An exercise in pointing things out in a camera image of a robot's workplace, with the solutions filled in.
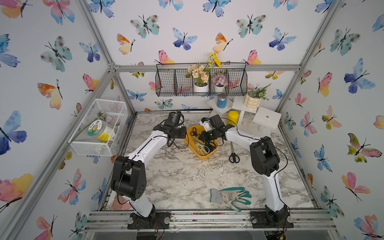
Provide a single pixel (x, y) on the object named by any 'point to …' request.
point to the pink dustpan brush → (120, 203)
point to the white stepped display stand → (264, 117)
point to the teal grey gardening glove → (228, 196)
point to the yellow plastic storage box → (190, 141)
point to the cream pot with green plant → (253, 97)
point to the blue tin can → (222, 101)
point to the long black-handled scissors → (233, 157)
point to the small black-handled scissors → (194, 133)
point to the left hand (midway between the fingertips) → (184, 130)
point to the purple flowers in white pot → (220, 82)
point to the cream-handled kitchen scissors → (202, 149)
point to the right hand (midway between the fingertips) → (199, 136)
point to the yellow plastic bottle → (233, 116)
